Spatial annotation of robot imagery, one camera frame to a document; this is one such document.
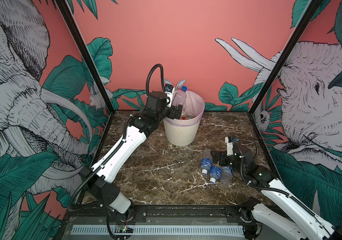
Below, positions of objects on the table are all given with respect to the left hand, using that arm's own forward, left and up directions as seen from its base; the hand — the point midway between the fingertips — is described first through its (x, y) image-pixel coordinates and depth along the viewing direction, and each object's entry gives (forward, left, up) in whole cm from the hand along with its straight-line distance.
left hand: (173, 100), depth 70 cm
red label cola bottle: (+14, -7, -28) cm, 32 cm away
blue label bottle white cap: (-16, -19, -34) cm, 42 cm away
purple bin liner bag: (+17, -14, -22) cm, 31 cm away
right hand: (-16, -21, -20) cm, 34 cm away
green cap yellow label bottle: (+14, -11, -26) cm, 32 cm away
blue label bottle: (-23, -23, -35) cm, 48 cm away
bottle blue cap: (+11, -4, -8) cm, 14 cm away
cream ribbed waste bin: (-2, -5, -23) cm, 24 cm away
